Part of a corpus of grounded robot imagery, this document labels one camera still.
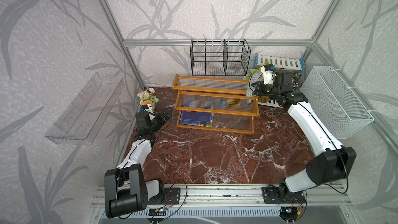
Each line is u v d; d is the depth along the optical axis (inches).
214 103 41.4
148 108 30.7
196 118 37.9
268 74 27.5
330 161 16.1
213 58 42.0
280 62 38.9
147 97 39.0
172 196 28.8
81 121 26.1
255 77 30.6
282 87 23.1
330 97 25.8
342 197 28.9
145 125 25.7
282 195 26.3
